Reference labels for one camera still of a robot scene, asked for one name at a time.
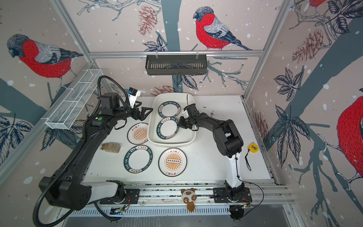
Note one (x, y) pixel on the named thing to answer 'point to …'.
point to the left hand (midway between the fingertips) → (148, 103)
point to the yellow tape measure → (253, 147)
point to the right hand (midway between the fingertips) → (178, 123)
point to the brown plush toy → (189, 197)
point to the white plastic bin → (184, 136)
